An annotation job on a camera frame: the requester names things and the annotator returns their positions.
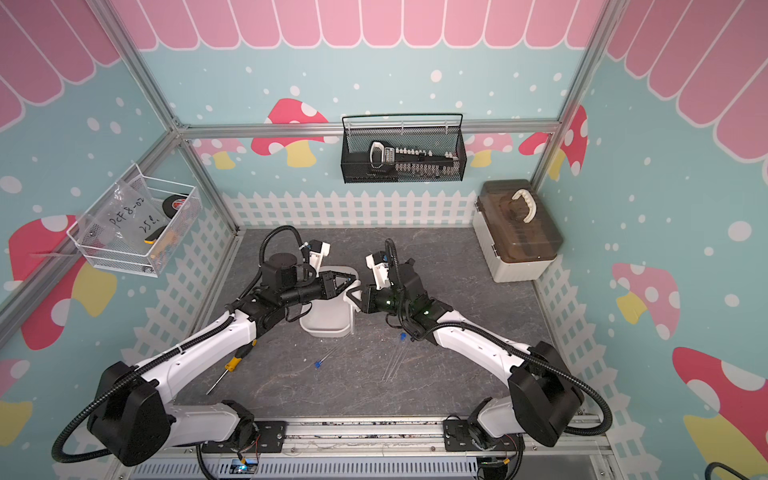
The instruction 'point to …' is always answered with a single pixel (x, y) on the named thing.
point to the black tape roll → (172, 204)
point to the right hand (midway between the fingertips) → (348, 293)
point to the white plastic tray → (329, 317)
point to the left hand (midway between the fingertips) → (354, 283)
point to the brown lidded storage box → (516, 232)
